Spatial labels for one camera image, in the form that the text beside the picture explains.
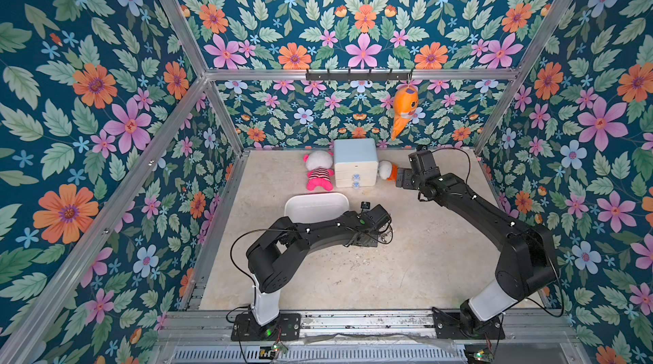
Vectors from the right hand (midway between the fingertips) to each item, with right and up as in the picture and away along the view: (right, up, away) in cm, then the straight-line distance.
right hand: (412, 173), depth 89 cm
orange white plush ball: (-6, +1, +14) cm, 16 cm away
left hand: (-14, -23, 0) cm, 27 cm away
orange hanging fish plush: (-1, +28, +4) cm, 28 cm away
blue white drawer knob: (-19, -2, +10) cm, 22 cm away
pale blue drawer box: (-20, +4, +7) cm, 21 cm away
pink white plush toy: (-35, +4, +17) cm, 39 cm away
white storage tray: (-38, -14, +12) cm, 42 cm away
